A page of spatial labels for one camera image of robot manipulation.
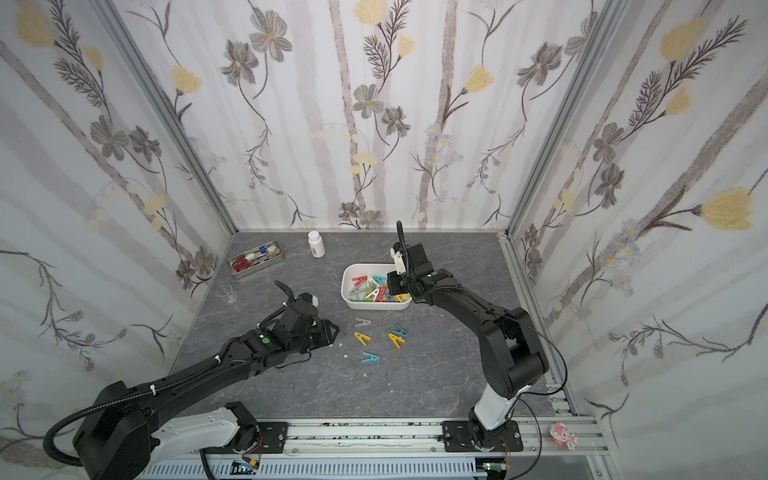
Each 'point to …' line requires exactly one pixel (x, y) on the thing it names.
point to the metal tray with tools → (256, 258)
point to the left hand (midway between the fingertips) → (342, 330)
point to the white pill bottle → (316, 243)
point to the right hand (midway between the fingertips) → (393, 276)
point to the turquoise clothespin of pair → (371, 358)
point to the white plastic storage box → (364, 287)
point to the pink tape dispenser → (561, 435)
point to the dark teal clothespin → (399, 331)
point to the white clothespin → (375, 293)
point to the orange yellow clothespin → (396, 340)
